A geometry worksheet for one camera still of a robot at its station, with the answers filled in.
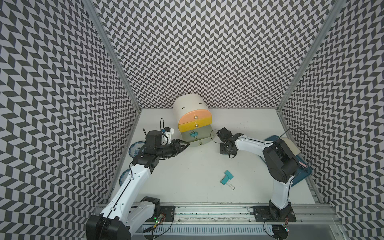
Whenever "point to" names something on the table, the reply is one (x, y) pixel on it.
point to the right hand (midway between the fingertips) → (226, 152)
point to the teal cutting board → (304, 169)
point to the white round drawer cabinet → (187, 102)
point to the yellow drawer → (195, 124)
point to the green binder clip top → (194, 134)
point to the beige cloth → (293, 148)
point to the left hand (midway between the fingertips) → (187, 146)
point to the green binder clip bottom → (225, 179)
